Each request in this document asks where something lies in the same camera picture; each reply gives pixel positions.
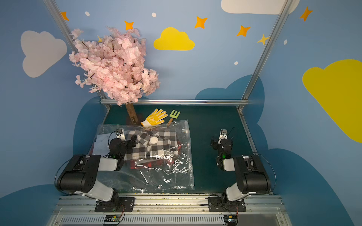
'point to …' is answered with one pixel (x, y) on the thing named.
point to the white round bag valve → (153, 140)
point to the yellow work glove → (155, 117)
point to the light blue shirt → (101, 147)
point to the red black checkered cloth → (160, 164)
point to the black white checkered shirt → (154, 145)
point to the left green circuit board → (112, 218)
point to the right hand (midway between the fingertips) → (223, 136)
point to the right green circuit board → (231, 220)
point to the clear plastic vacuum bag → (179, 178)
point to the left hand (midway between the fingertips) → (126, 135)
